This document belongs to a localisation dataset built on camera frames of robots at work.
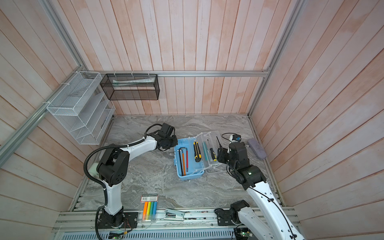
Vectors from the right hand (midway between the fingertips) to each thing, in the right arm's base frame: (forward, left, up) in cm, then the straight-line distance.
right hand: (221, 149), depth 76 cm
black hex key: (+2, +23, -19) cm, 30 cm away
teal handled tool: (+4, +8, -9) cm, 13 cm away
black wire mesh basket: (+47, +60, +6) cm, 76 cm away
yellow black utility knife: (+5, +13, -12) cm, 18 cm away
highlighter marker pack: (-25, +37, -19) cm, 49 cm away
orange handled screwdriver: (0, +21, -20) cm, 29 cm away
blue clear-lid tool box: (-6, +12, -13) cm, 19 cm away
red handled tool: (-3, +19, -20) cm, 27 cm away
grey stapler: (-28, +25, -18) cm, 42 cm away
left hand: (+12, +26, -14) cm, 32 cm away
